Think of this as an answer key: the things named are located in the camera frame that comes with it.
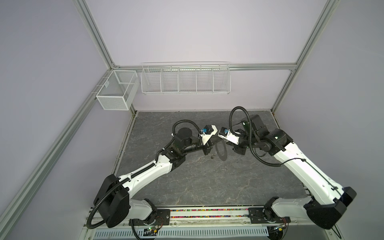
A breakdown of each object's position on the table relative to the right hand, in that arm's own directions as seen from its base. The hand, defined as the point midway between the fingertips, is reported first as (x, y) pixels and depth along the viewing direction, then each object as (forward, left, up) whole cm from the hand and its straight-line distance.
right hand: (230, 141), depth 72 cm
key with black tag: (-1, +8, -16) cm, 18 cm away
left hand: (-1, +5, +3) cm, 6 cm away
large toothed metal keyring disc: (-11, +6, +10) cm, 16 cm away
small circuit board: (-34, +39, -28) cm, 59 cm away
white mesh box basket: (+41, +70, -1) cm, 82 cm away
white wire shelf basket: (+52, +9, +1) cm, 53 cm away
